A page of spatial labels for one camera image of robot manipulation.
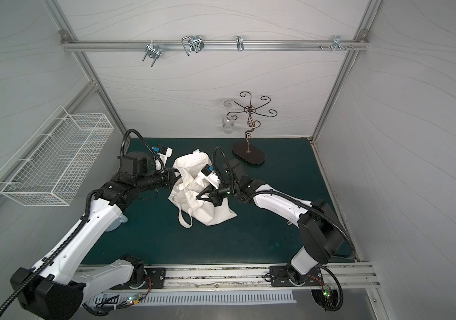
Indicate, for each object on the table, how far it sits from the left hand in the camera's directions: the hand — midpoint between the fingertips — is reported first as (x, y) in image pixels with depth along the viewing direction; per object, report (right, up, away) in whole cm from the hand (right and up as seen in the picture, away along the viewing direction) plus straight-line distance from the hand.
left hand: (182, 172), depth 73 cm
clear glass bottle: (+16, +24, +25) cm, 38 cm away
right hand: (+5, -9, +3) cm, 11 cm away
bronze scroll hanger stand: (+26, +10, +39) cm, 48 cm away
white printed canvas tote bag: (+2, -5, 0) cm, 5 cm away
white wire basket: (-45, +2, -5) cm, 45 cm away
